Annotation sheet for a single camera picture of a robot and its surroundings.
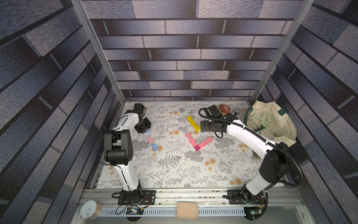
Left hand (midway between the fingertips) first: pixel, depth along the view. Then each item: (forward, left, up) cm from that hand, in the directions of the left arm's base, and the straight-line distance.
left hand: (149, 126), depth 96 cm
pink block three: (-8, -30, -6) cm, 32 cm away
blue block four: (-4, 0, +1) cm, 4 cm away
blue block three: (-12, -4, -6) cm, 15 cm away
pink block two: (-10, -37, -7) cm, 39 cm away
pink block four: (-6, 0, -8) cm, 10 cm away
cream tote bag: (+4, -84, +4) cm, 84 cm away
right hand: (-4, -40, +8) cm, 41 cm away
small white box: (+18, -66, -4) cm, 69 cm away
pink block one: (-8, -41, -6) cm, 42 cm away
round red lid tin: (+20, -58, -3) cm, 61 cm away
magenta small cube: (-13, -33, -6) cm, 36 cm away
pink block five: (-2, -28, -7) cm, 29 cm away
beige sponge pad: (-47, -26, -8) cm, 54 cm away
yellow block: (+10, -30, -6) cm, 33 cm away
